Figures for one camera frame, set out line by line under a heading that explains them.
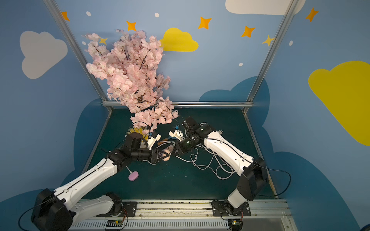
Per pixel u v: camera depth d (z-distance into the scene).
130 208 0.75
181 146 0.66
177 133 0.71
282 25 0.76
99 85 1.06
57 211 0.38
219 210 0.73
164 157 0.73
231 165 0.49
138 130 1.08
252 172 0.42
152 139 0.70
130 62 0.74
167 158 0.74
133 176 0.84
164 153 0.73
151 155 0.66
